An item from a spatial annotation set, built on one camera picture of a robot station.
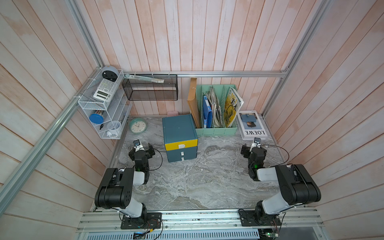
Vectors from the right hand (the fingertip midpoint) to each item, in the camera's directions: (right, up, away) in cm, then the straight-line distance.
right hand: (253, 144), depth 94 cm
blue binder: (-29, +18, +2) cm, 34 cm away
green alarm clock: (-77, +12, +10) cm, 79 cm away
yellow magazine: (-10, +28, +7) cm, 30 cm away
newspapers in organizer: (-22, +17, +7) cm, 29 cm away
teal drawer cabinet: (-46, +4, -16) cm, 48 cm away
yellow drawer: (-45, +1, -15) cm, 47 cm away
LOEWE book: (+6, +13, +17) cm, 22 cm away
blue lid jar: (-90, +15, -18) cm, 93 cm away
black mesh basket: (-68, +40, +11) cm, 80 cm away
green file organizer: (-18, +37, +13) cm, 43 cm away
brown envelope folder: (-39, +25, -10) cm, 48 cm away
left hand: (-71, -1, -1) cm, 71 cm away
